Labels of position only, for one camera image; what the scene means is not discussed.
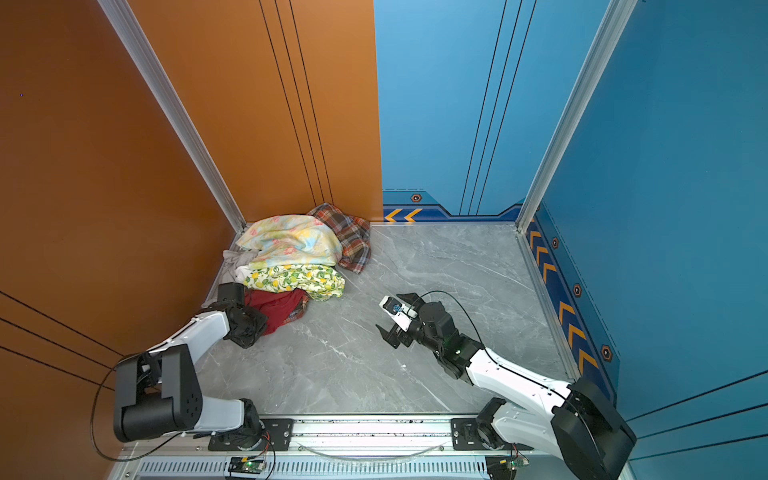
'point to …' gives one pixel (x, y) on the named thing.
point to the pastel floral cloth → (291, 239)
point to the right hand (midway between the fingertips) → (388, 309)
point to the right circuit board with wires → (504, 467)
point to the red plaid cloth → (354, 233)
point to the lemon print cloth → (322, 282)
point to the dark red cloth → (279, 307)
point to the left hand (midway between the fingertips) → (265, 322)
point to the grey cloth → (233, 260)
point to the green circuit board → (246, 465)
